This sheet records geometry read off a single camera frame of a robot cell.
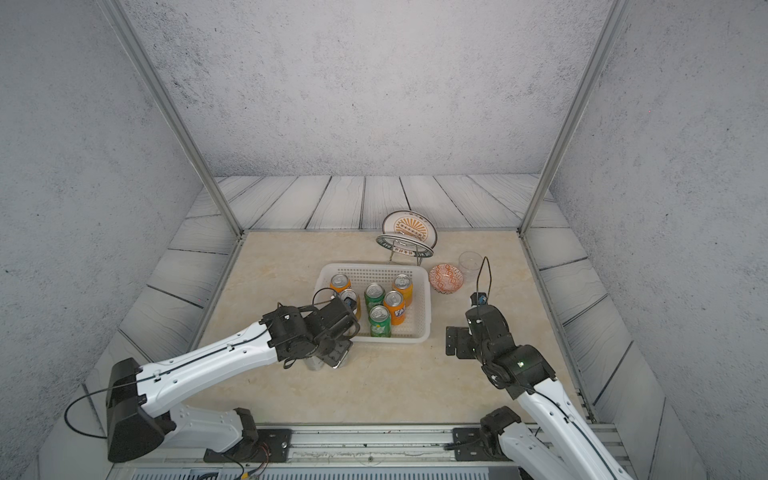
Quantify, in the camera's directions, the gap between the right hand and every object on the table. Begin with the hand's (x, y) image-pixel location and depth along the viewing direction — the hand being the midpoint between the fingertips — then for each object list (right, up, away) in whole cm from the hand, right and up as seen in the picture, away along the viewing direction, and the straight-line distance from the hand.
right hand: (468, 333), depth 75 cm
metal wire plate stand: (-10, +18, +30) cm, 36 cm away
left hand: (-31, -4, 0) cm, 31 cm away
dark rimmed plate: (-15, +23, +24) cm, 36 cm away
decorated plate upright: (-12, +30, +26) cm, 41 cm away
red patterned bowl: (0, +11, +29) cm, 31 cm away
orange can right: (-15, +10, +16) cm, 24 cm away
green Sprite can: (-22, +1, +8) cm, 24 cm away
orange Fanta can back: (-35, +11, +16) cm, 40 cm away
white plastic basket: (-11, -2, +17) cm, 21 cm away
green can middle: (-24, +8, +14) cm, 29 cm away
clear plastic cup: (+8, +16, +29) cm, 34 cm away
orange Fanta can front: (-18, +6, +12) cm, 23 cm away
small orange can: (-31, +8, +14) cm, 35 cm away
